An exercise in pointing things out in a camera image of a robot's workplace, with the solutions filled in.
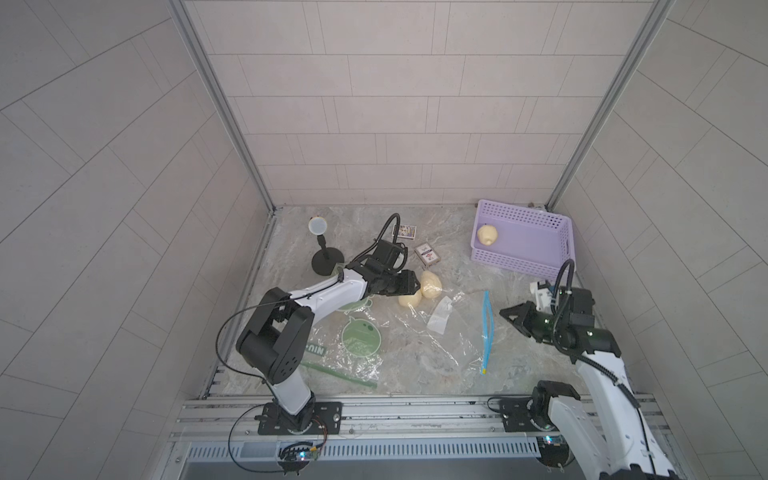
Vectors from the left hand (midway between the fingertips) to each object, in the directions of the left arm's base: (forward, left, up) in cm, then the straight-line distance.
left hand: (419, 285), depth 87 cm
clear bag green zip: (-16, +20, -4) cm, 26 cm away
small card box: (+25, +3, -5) cm, 26 cm away
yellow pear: (+21, -24, -1) cm, 32 cm away
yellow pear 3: (-5, +3, -1) cm, 6 cm away
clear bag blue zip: (-11, -9, -3) cm, 15 cm away
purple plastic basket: (+19, -39, -2) cm, 43 cm away
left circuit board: (-40, +29, -6) cm, 50 cm away
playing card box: (+15, -4, -6) cm, 17 cm away
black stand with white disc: (+12, +31, -5) cm, 33 cm away
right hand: (-10, -21, +5) cm, 23 cm away
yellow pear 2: (+1, -3, -1) cm, 3 cm away
